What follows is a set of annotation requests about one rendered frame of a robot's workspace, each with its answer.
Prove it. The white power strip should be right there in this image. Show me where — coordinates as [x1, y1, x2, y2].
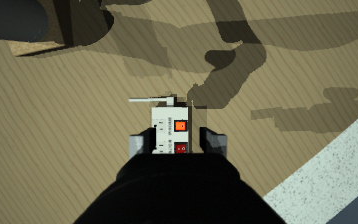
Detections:
[129, 97, 188, 153]

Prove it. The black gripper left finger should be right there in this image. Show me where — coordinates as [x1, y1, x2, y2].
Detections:
[129, 127, 156, 160]

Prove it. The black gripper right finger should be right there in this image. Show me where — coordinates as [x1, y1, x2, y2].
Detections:
[199, 127, 227, 159]

